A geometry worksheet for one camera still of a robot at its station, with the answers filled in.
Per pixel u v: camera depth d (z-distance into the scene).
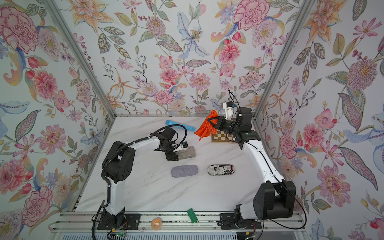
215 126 0.69
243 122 0.60
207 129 0.75
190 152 0.95
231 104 0.70
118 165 0.54
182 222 0.76
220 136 1.07
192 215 0.75
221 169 0.88
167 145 0.77
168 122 1.13
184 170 0.88
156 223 0.74
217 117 0.73
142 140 0.64
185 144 0.88
